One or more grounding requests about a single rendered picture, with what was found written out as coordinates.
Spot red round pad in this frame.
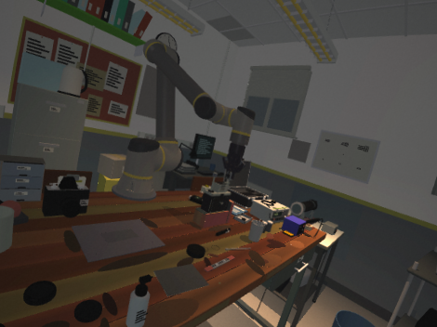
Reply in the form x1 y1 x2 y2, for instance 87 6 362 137
0 200 22 219

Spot small grey mat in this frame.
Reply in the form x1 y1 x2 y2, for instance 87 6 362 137
153 263 209 297

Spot beige cardboard box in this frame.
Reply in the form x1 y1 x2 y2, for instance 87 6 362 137
97 152 127 178

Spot grey wall poster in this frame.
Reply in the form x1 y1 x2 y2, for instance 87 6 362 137
310 129 381 185

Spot black lens barrel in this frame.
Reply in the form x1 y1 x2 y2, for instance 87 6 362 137
289 199 319 216

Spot grey filing cabinet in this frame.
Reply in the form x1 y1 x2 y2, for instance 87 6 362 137
7 83 89 172

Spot small grey wall plate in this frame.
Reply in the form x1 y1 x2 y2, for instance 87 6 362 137
286 138 312 164

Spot black round lens cap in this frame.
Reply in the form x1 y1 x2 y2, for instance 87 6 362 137
23 280 58 307
186 243 206 259
73 299 103 323

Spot blue bin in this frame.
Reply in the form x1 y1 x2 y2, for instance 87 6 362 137
332 309 377 327

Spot yellow bin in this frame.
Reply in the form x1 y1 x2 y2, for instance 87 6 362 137
96 173 121 192

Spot black parts tray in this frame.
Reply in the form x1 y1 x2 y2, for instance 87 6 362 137
229 186 271 208

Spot pink label strip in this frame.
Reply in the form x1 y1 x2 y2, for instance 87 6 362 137
204 255 236 272

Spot white spray bottle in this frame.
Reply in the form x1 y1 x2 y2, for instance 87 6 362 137
126 274 153 327

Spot round wall clock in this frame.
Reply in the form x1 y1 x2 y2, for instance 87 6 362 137
155 32 179 51

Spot white test instrument box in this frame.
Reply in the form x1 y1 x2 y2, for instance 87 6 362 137
250 198 292 225

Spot wooden workbench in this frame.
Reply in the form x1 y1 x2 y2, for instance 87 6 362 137
0 190 328 327

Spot grey side table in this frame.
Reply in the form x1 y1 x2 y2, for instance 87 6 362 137
387 250 437 327

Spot red camera cradle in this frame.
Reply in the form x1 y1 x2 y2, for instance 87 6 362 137
191 203 235 229

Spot dark desk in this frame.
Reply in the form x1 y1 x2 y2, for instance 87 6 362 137
163 160 252 192

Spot blue soldering station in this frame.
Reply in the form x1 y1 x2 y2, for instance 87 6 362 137
282 215 308 238

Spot pale green cylinder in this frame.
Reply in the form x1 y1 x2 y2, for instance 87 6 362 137
0 204 16 254

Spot black film camera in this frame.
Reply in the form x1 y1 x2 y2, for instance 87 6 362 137
188 172 234 214

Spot black camera with lens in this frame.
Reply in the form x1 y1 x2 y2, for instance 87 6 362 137
41 174 91 218

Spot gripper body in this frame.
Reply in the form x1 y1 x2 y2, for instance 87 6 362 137
223 142 246 174

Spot grey cup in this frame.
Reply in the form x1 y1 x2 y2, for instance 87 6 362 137
248 219 269 242

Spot white roll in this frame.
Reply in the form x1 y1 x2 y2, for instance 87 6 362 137
57 64 89 97

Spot window with blind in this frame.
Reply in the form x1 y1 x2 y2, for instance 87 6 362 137
243 65 312 138

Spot red notice board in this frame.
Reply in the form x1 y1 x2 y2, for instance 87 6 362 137
7 17 143 128

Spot black computer monitor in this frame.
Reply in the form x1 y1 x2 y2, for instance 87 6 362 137
189 133 217 160

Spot green wall shelf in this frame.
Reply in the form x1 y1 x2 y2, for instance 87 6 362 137
36 0 153 47

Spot blue drawer unit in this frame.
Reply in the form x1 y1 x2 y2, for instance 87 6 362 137
0 155 46 203

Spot large grey mat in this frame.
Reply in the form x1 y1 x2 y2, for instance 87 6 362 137
71 218 166 263

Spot small white side table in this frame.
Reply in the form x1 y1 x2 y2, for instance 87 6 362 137
288 229 345 325

